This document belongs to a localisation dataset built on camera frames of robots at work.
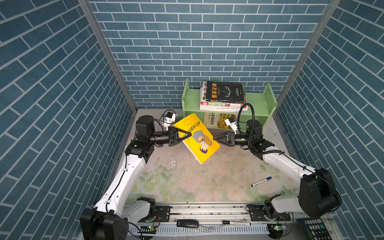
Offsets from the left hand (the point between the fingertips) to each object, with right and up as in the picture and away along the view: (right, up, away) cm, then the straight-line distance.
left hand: (189, 137), depth 64 cm
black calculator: (+58, -43, +5) cm, 72 cm away
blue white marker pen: (+44, -26, +21) cm, 55 cm away
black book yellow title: (+20, +23, +18) cm, 36 cm away
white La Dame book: (+6, +20, +17) cm, 26 cm away
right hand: (+12, -2, +10) cm, 16 cm away
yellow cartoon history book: (+16, +8, +34) cm, 38 cm away
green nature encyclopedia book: (+8, +17, +16) cm, 25 cm away
